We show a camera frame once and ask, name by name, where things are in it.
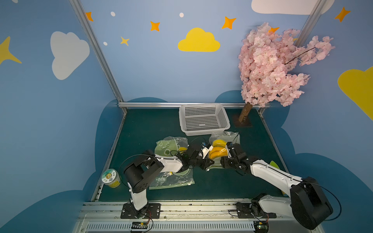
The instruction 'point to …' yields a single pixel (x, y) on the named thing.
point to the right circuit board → (261, 226)
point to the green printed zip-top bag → (171, 146)
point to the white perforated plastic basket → (197, 119)
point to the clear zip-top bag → (228, 136)
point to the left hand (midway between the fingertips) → (214, 160)
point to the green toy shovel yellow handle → (272, 163)
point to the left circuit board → (139, 225)
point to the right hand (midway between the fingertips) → (227, 159)
